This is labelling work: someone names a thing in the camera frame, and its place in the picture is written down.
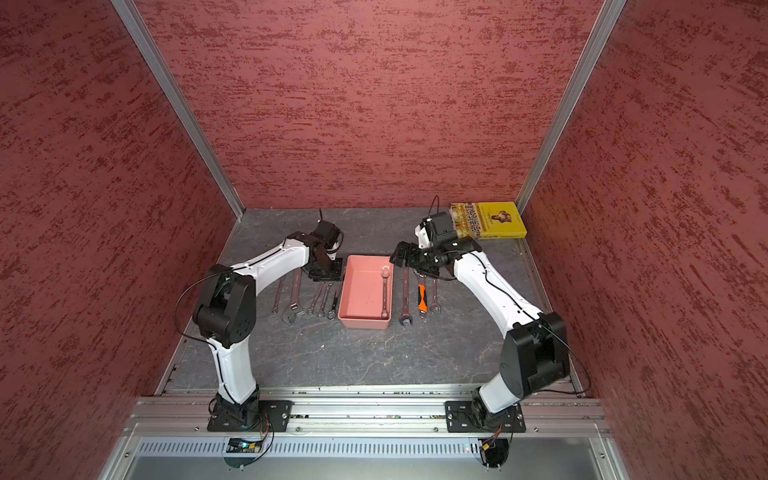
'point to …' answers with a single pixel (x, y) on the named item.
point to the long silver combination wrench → (406, 315)
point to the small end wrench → (321, 313)
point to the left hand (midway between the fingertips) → (335, 281)
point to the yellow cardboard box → (488, 220)
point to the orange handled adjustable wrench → (422, 298)
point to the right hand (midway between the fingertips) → (401, 268)
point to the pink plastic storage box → (366, 298)
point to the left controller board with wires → (242, 451)
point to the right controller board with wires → (494, 451)
